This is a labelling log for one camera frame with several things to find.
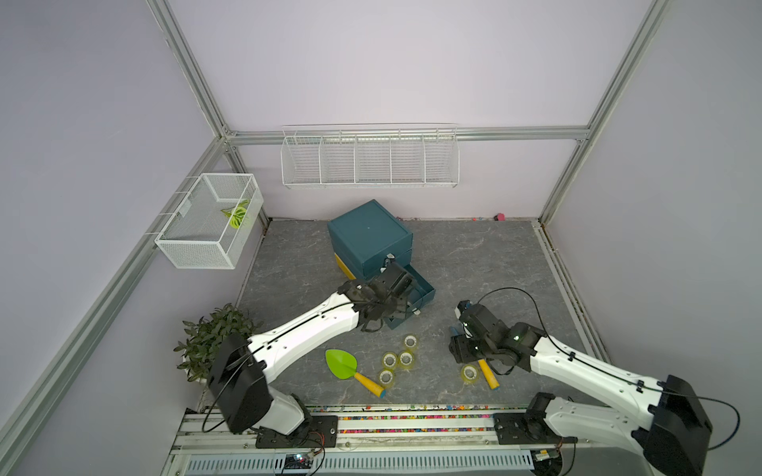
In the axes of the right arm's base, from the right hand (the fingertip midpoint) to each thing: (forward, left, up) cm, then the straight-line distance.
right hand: (456, 344), depth 81 cm
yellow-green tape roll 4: (-7, +20, -6) cm, 22 cm away
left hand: (+7, +16, +9) cm, 20 cm away
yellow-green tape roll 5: (-6, -4, -6) cm, 10 cm away
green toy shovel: (-4, +32, -7) cm, 33 cm away
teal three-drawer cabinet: (+26, +26, +15) cm, 39 cm away
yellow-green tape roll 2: (-2, +19, -6) cm, 20 cm away
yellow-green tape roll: (+3, +13, -6) cm, 14 cm away
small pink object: (+58, -28, -8) cm, 65 cm away
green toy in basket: (+28, +61, +23) cm, 71 cm away
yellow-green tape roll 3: (-2, +14, -6) cm, 15 cm away
